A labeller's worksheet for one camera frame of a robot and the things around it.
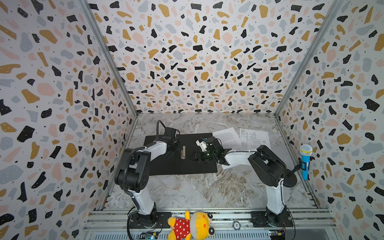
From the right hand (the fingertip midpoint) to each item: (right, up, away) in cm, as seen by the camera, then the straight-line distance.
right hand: (188, 157), depth 88 cm
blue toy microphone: (+59, +6, -15) cm, 61 cm away
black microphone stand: (+60, -13, -1) cm, 62 cm away
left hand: (-6, +6, +9) cm, 12 cm away
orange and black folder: (-6, -4, +3) cm, 8 cm away
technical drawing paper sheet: (+44, +8, +19) cm, 48 cm away
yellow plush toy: (+6, -25, -22) cm, 34 cm away
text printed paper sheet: (+28, +9, +19) cm, 35 cm away
